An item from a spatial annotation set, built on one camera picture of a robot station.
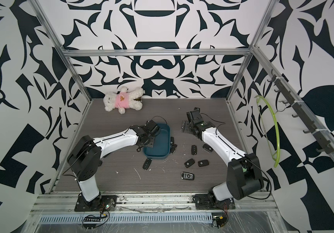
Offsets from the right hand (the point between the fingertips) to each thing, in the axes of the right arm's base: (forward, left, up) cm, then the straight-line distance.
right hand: (190, 124), depth 89 cm
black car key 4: (-19, -7, -13) cm, 24 cm away
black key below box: (-19, +26, -12) cm, 35 cm away
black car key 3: (-19, +1, -13) cm, 23 cm away
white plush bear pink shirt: (+25, +46, -4) cm, 53 cm away
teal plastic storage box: (-10, +18, -14) cm, 24 cm away
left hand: (-5, +26, -8) cm, 27 cm away
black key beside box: (-8, +11, -13) cm, 18 cm away
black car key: (-11, -2, -12) cm, 16 cm away
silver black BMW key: (-26, +4, -12) cm, 29 cm away
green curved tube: (-15, -35, +17) cm, 42 cm away
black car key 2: (-9, -11, -14) cm, 20 cm away
